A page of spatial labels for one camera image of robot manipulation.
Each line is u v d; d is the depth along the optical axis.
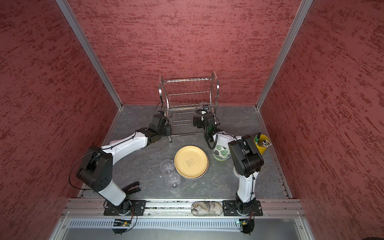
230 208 0.74
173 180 0.83
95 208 0.76
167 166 0.83
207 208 0.71
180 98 1.10
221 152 0.92
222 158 0.89
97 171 0.45
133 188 0.79
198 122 0.87
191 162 0.87
